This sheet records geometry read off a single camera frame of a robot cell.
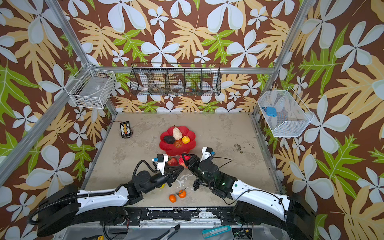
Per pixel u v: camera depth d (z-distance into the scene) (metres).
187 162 0.66
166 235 0.69
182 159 0.70
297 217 0.40
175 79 0.98
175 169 0.68
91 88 0.87
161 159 0.65
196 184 0.84
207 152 0.69
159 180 0.65
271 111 0.86
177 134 1.01
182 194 0.80
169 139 0.99
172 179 0.67
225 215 0.74
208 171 0.54
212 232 0.70
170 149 0.98
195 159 0.65
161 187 0.68
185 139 0.99
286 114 0.84
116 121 1.17
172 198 0.78
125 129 1.08
